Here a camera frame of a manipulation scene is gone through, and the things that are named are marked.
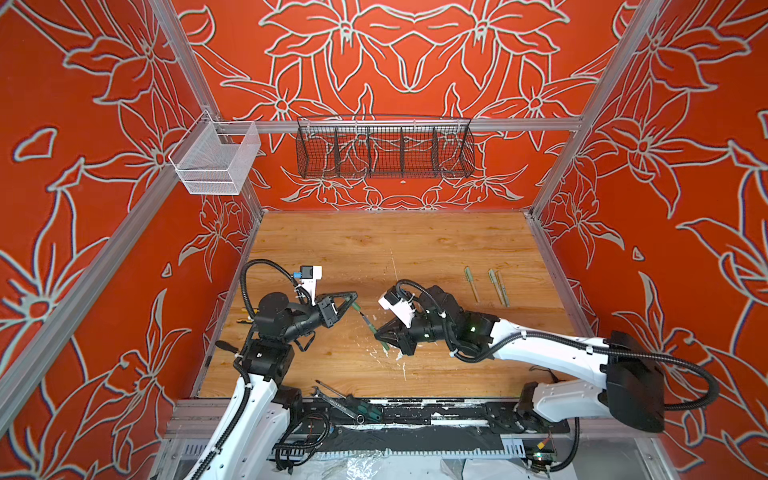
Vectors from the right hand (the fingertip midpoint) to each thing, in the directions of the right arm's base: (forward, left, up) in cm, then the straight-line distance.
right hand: (373, 337), depth 69 cm
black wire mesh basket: (+60, -4, +14) cm, 61 cm away
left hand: (+7, +4, +7) cm, 11 cm away
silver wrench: (-14, +4, -17) cm, 22 cm away
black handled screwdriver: (+4, +42, -14) cm, 45 cm away
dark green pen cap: (+5, +4, +5) cm, 8 cm away
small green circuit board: (-22, -40, -18) cm, 49 cm away
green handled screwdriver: (-13, +1, -15) cm, 20 cm away
